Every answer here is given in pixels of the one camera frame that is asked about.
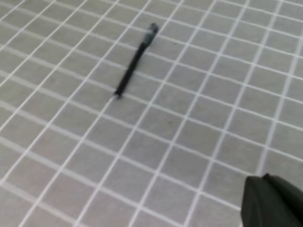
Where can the black pen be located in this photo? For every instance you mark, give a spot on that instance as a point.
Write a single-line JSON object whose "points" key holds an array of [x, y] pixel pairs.
{"points": [[146, 42]]}

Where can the grey grid tablecloth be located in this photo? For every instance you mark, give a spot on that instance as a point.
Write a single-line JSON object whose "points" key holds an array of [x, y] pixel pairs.
{"points": [[216, 97]]}

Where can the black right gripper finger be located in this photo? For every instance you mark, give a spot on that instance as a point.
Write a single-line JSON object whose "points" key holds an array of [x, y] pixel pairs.
{"points": [[271, 201]]}

